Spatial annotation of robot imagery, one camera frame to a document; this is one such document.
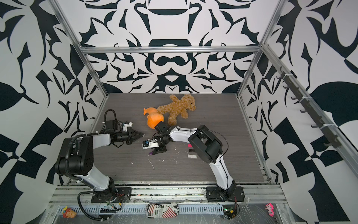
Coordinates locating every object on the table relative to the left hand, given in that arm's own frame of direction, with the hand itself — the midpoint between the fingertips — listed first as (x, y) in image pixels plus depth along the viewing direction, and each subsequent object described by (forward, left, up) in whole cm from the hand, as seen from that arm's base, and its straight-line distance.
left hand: (142, 133), depth 90 cm
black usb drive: (-10, -31, -6) cm, 33 cm away
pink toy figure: (-43, -68, -6) cm, 80 cm away
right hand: (-6, -6, -6) cm, 11 cm away
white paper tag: (-14, -32, -6) cm, 35 cm away
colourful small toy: (-40, +31, -4) cm, 50 cm away
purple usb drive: (-12, -6, -6) cm, 14 cm away
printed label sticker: (-41, -14, -4) cm, 43 cm away
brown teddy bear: (+21, -24, +1) cm, 32 cm away
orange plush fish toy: (+11, -7, +2) cm, 13 cm away
